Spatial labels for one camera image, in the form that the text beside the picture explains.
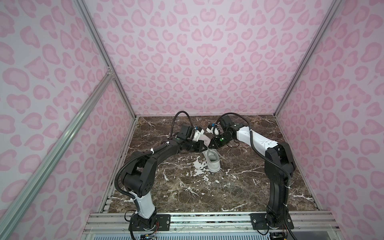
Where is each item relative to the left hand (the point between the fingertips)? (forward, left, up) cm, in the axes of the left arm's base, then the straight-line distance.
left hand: (208, 146), depth 87 cm
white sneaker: (-3, -2, -6) cm, 7 cm away
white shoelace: (0, -10, -13) cm, 16 cm away
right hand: (+2, -3, -2) cm, 4 cm away
